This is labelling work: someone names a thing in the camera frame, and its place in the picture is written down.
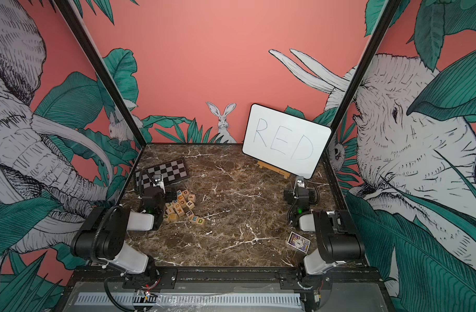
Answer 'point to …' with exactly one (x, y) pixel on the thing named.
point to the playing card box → (299, 242)
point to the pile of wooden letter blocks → (181, 207)
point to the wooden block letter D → (200, 220)
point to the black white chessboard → (171, 172)
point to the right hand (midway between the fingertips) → (297, 184)
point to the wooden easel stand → (262, 164)
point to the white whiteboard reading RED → (287, 142)
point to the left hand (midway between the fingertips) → (163, 182)
